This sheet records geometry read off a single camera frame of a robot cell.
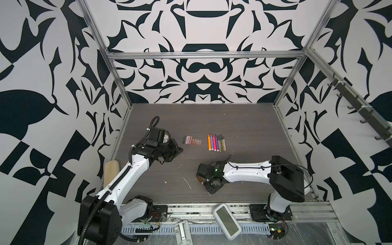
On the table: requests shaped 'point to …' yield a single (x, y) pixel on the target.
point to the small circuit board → (277, 230)
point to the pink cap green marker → (221, 143)
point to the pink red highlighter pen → (214, 143)
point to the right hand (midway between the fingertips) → (210, 188)
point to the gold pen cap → (191, 141)
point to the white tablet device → (227, 221)
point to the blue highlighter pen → (212, 142)
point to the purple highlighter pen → (217, 140)
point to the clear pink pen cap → (195, 142)
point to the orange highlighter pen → (209, 142)
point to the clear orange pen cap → (200, 143)
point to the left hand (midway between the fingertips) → (184, 146)
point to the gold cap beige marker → (219, 142)
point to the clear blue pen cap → (198, 142)
